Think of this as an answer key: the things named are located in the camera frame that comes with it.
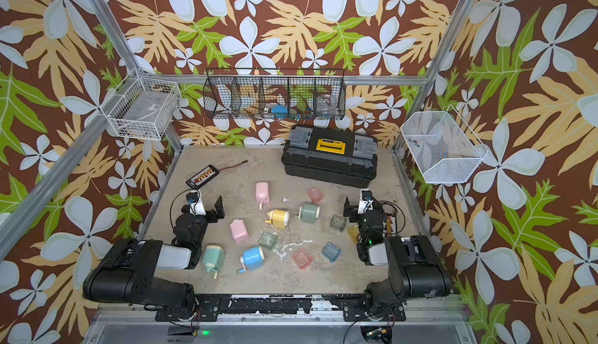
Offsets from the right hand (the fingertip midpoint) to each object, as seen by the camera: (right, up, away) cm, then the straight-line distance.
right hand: (359, 196), depth 90 cm
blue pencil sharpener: (-40, -20, -12) cm, 46 cm away
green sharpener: (-20, -6, -2) cm, 21 cm away
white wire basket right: (+29, +20, -7) cm, 36 cm away
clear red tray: (-23, -22, -6) cm, 32 cm away
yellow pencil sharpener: (-32, -8, -3) cm, 33 cm away
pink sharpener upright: (-39, +1, +3) cm, 39 cm away
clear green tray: (-36, -17, -1) cm, 40 cm away
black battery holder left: (-67, +9, +17) cm, 70 cm away
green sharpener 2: (-53, -20, -12) cm, 58 cm away
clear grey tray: (-8, -11, +4) cm, 14 cm away
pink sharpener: (-45, -13, -7) cm, 48 cm away
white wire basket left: (-83, +34, -4) cm, 90 cm away
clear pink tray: (-17, 0, +11) cm, 20 cm away
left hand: (-59, +1, -1) cm, 59 cm away
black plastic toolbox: (-10, +16, +3) cm, 19 cm away
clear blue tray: (-12, -20, -5) cm, 24 cm away
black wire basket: (-19, +43, +8) cm, 48 cm away
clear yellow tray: (-2, -14, +2) cm, 14 cm away
